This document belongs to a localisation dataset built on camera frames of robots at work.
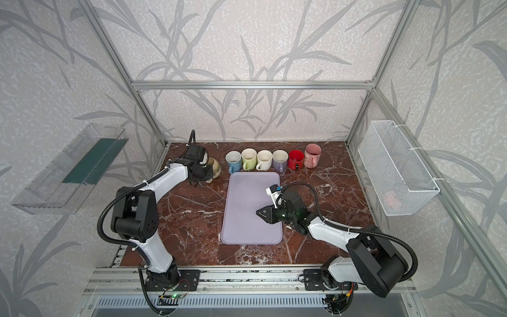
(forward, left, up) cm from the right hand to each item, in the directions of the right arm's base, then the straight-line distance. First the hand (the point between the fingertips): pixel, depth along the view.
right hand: (259, 206), depth 83 cm
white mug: (+29, -2, -3) cm, 29 cm away
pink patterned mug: (+29, -27, -1) cm, 40 cm away
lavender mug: (+32, -11, -7) cm, 34 cm away
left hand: (+21, +24, 0) cm, 32 cm away
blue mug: (+28, +14, -2) cm, 31 cm away
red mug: (+32, -19, -7) cm, 38 cm away
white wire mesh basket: (-4, -46, +25) cm, 52 cm away
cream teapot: (+21, +22, -1) cm, 30 cm away
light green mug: (+31, +6, -4) cm, 32 cm away
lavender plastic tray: (+12, +7, -10) cm, 17 cm away
